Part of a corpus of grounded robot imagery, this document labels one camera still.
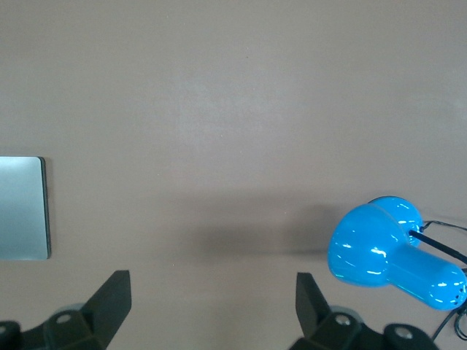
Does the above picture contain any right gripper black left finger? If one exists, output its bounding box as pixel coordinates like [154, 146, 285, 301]
[21, 269, 131, 350]

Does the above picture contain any blue desk lamp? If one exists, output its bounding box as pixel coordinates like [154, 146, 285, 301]
[327, 195, 467, 322]

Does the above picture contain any black lamp power cable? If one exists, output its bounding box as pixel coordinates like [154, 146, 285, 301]
[419, 218, 467, 341]

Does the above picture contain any grey laptop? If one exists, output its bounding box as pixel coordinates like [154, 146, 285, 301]
[0, 156, 52, 261]

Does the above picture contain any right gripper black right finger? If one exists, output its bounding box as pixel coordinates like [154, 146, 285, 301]
[290, 272, 387, 350]

